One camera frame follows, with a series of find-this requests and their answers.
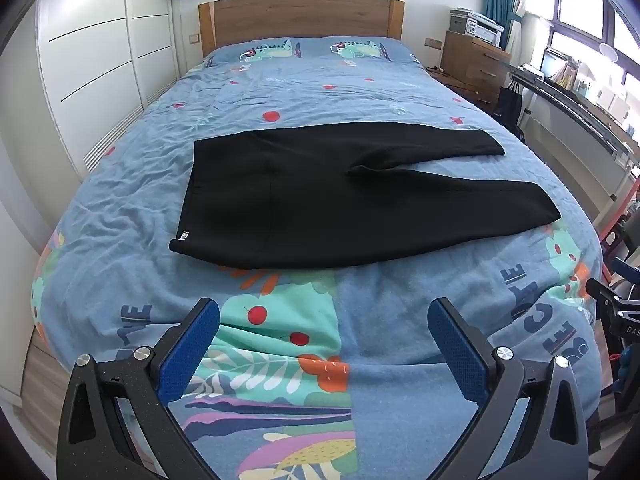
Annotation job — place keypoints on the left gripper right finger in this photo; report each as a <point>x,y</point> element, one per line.
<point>551,442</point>

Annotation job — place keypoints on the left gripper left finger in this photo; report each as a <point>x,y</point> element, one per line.
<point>93,440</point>

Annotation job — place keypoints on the black pants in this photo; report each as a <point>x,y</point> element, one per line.
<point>341,195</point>

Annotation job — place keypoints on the long glass desk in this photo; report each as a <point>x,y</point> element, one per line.
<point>579,110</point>

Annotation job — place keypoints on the blue patterned bed quilt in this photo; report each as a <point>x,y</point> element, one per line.
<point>313,373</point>

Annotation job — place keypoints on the dark tote bag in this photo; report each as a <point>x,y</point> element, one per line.
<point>509,106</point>

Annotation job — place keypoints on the wooden dresser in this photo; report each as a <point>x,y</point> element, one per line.
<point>475,62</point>

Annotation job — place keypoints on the grey printer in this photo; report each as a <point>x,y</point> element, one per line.
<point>471,23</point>

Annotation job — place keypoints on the white wardrobe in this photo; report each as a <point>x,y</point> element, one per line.
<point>102,64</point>

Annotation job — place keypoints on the wooden headboard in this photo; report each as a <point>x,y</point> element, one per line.
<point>224,22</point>

